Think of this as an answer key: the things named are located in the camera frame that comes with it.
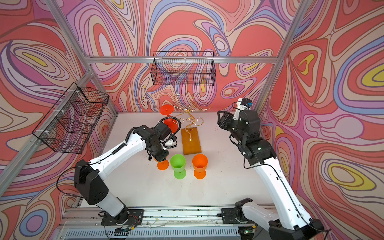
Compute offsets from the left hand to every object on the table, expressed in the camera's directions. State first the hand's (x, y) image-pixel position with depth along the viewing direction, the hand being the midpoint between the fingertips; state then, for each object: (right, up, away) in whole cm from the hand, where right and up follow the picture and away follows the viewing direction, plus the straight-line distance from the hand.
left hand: (165, 156), depth 80 cm
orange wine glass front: (-3, -8, +11) cm, 14 cm away
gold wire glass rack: (+14, +6, +22) cm, 26 cm away
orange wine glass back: (+19, -4, 0) cm, 19 cm away
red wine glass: (+2, +25, -5) cm, 25 cm away
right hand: (+28, +20, -13) cm, 37 cm away
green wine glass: (+7, -4, +2) cm, 8 cm away
